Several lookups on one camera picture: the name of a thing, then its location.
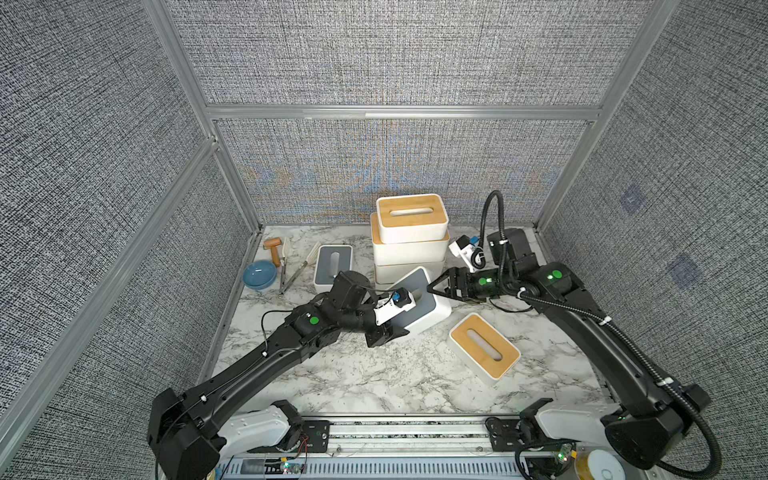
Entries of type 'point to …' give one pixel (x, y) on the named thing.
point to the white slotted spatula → (286, 246)
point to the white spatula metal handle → (306, 262)
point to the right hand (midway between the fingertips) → (436, 285)
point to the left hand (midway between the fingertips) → (407, 319)
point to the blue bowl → (259, 274)
